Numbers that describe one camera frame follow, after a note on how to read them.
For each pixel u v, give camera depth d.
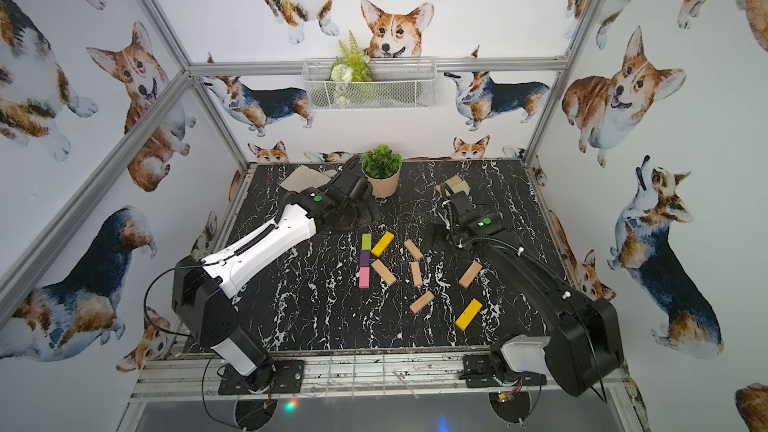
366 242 0.98
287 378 0.73
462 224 0.62
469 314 0.83
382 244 0.98
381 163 1.01
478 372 0.73
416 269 0.92
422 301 0.86
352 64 0.82
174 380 0.75
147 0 0.76
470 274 0.91
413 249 0.97
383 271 0.92
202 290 0.42
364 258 0.95
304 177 1.17
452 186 1.14
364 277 0.90
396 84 0.93
